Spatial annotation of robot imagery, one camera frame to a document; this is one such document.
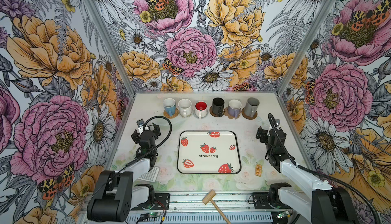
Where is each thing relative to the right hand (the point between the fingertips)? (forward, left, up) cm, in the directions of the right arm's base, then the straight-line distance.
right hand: (268, 132), depth 87 cm
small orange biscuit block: (-17, +8, -9) cm, 21 cm away
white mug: (+23, +48, -1) cm, 53 cm away
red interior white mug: (+24, +38, -6) cm, 45 cm away
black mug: (+22, +26, -1) cm, 34 cm away
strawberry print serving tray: (-6, +33, -10) cm, 35 cm away
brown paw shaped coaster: (+19, +17, -10) cm, 27 cm away
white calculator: (-19, +65, -9) cm, 68 cm away
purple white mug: (+24, +14, -7) cm, 29 cm away
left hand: (+3, +69, +1) cm, 69 cm away
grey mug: (+19, +5, +1) cm, 20 cm away
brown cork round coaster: (+18, +7, -9) cm, 21 cm away
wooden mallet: (-29, +35, -8) cm, 46 cm away
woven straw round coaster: (+22, +55, -9) cm, 60 cm away
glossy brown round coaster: (+20, +28, -9) cm, 36 cm away
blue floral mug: (+24, +58, -1) cm, 63 cm away
